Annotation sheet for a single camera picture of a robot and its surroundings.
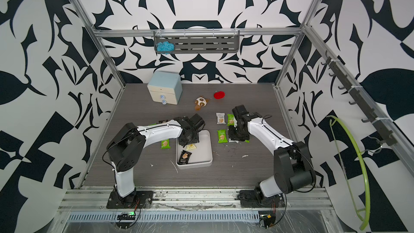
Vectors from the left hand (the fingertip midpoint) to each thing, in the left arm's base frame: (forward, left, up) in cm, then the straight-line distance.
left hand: (192, 137), depth 93 cm
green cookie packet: (0, -17, -1) cm, 17 cm away
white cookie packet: (+13, -18, -1) cm, 22 cm away
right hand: (-2, -21, +5) cm, 22 cm away
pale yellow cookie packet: (-6, 0, 0) cm, 6 cm away
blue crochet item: (+40, +13, +33) cm, 53 cm away
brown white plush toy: (+23, -5, +2) cm, 24 cm away
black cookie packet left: (-12, +4, +1) cm, 12 cm away
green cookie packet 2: (+11, -23, 0) cm, 25 cm away
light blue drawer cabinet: (+27, +16, +12) cm, 34 cm away
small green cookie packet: (-9, -27, +12) cm, 31 cm away
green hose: (-43, -56, +20) cm, 73 cm away
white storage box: (-11, -5, -2) cm, 12 cm away
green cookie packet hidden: (-4, +14, +1) cm, 15 cm away
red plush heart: (+32, -18, -1) cm, 37 cm away
